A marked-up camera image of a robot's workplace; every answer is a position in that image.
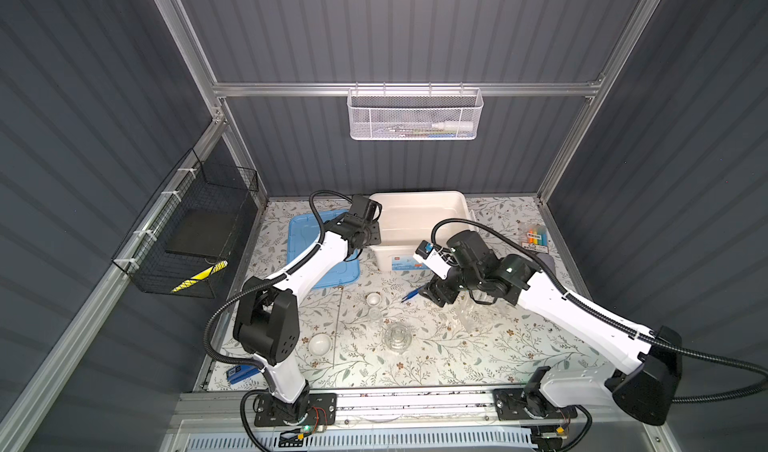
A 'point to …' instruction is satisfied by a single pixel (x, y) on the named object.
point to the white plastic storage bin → (406, 219)
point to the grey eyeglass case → (548, 259)
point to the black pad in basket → (203, 232)
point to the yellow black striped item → (206, 274)
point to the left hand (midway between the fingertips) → (369, 231)
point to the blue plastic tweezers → (411, 294)
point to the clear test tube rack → (466, 311)
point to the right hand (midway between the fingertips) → (430, 281)
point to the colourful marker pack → (538, 236)
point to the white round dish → (320, 344)
